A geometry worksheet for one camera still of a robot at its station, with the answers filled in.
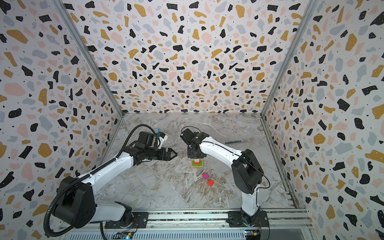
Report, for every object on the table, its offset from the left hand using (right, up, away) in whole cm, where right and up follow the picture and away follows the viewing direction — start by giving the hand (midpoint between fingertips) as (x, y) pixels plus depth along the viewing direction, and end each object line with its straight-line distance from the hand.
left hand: (171, 151), depth 83 cm
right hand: (+11, -1, +4) cm, 12 cm away
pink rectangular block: (+14, -7, +5) cm, 17 cm away
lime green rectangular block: (+12, -8, +9) cm, 17 cm away
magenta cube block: (+19, -16, +7) cm, 26 cm away
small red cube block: (+22, -19, +3) cm, 29 cm away
